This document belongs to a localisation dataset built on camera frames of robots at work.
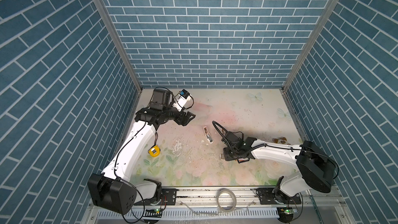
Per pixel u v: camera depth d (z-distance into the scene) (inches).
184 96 25.3
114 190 14.6
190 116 26.4
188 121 26.6
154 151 34.1
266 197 29.0
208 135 36.8
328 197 28.9
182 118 25.5
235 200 27.6
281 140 35.9
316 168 17.1
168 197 28.9
